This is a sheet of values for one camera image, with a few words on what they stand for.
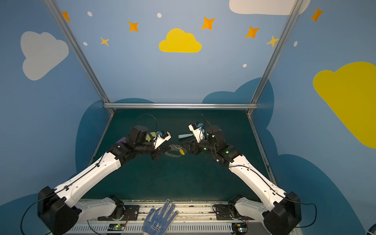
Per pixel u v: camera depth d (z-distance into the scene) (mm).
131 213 746
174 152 749
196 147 638
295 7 702
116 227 707
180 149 765
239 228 715
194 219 735
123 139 1038
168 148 744
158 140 629
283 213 382
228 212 670
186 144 699
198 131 650
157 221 718
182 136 1038
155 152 655
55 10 692
